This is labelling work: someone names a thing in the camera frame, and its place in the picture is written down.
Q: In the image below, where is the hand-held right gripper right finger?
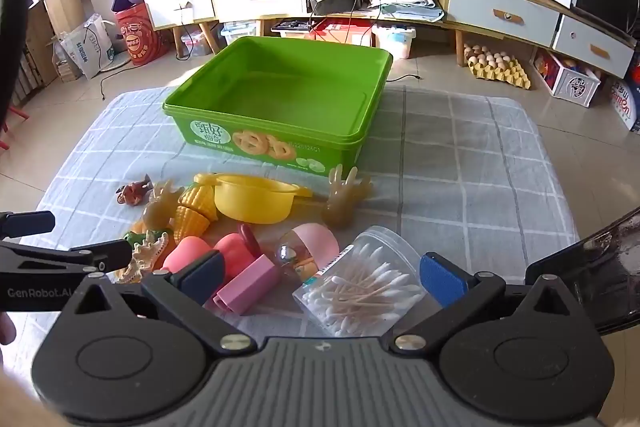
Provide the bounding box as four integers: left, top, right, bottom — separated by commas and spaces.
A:
391, 252, 581, 353

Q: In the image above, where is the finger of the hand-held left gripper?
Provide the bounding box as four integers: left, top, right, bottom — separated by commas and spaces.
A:
0, 210, 56, 240
0, 239, 133, 278

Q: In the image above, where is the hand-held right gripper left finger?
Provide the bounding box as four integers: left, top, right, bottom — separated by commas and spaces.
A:
60, 251, 258, 353

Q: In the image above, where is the pink toy pig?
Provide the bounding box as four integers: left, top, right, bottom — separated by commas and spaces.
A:
161, 224, 261, 288

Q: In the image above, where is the clear cotton swab jar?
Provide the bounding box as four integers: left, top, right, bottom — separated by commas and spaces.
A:
292, 227, 431, 338

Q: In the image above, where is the yellow toy pot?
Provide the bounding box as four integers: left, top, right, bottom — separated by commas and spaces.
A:
194, 173, 313, 224

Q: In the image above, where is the green plastic box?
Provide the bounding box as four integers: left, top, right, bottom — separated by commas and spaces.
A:
162, 37, 392, 178

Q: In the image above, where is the spiky conch shell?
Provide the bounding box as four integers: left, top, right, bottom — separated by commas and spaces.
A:
115, 231, 173, 285

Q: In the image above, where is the pink plastic block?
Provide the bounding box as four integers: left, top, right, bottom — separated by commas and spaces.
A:
204, 254, 281, 315

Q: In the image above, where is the yellow toy corn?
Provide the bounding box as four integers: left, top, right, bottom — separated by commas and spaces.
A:
172, 184, 218, 240

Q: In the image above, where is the small brown toy dinosaur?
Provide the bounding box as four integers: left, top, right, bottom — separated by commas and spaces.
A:
116, 174, 153, 206

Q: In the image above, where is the pink clear capsule ball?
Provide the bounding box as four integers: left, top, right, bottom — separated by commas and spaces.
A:
274, 222, 341, 283

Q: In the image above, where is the blue plaid cloth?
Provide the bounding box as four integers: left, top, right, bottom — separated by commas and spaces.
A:
15, 84, 581, 343

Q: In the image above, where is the dark glossy object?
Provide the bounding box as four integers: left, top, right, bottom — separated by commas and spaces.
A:
525, 207, 640, 335

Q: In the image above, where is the white plastic bag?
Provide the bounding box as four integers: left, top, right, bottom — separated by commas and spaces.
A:
60, 13, 117, 80

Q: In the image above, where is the red printed bucket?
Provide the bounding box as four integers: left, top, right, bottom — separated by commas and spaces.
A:
114, 2, 168, 66

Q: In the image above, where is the stack of cardboard boxes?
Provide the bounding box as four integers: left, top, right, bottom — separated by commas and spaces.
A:
25, 0, 86, 88

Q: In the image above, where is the egg tray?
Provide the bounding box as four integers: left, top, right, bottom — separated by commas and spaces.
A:
462, 43, 532, 88

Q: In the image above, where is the red white printed box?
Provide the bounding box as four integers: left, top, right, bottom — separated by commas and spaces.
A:
532, 49, 603, 108

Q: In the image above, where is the white storage box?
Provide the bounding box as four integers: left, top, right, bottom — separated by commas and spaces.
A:
372, 25, 417, 60

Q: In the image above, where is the clear blue-lid storage box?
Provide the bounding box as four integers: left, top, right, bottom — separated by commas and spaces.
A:
220, 22, 262, 48

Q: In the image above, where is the blue printed box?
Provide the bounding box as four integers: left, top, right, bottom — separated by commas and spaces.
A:
607, 77, 640, 132

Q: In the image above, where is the red cardboard box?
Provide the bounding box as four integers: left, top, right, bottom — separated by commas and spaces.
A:
307, 19, 375, 48

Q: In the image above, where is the wooden low cabinet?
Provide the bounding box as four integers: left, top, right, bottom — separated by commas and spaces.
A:
207, 0, 636, 80

